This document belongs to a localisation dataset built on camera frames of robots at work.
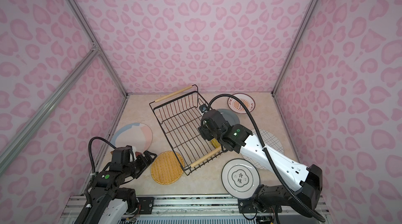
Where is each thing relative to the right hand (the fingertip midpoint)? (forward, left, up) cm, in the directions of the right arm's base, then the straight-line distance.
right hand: (208, 122), depth 73 cm
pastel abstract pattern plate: (+7, +45, -25) cm, 52 cm away
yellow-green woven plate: (+1, -4, -22) cm, 22 cm away
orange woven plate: (-13, +22, -25) cm, 36 cm away
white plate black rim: (-17, -16, -26) cm, 35 cm away
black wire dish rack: (+22, +21, -24) cm, 38 cm away
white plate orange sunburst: (+35, -28, -25) cm, 51 cm away
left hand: (-11, +28, -16) cm, 34 cm away
